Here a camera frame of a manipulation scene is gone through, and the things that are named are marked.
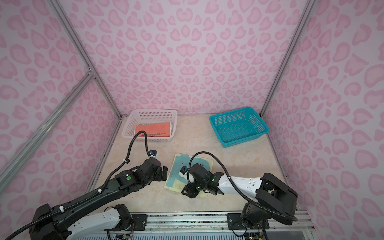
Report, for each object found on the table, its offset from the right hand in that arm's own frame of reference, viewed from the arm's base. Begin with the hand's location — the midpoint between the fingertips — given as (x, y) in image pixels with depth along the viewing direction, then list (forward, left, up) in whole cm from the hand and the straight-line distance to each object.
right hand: (184, 190), depth 78 cm
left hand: (+9, +11, +6) cm, 15 cm away
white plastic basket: (+53, +32, 0) cm, 62 cm away
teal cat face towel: (+6, +6, -5) cm, 10 cm away
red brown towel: (+40, +22, 0) cm, 46 cm away
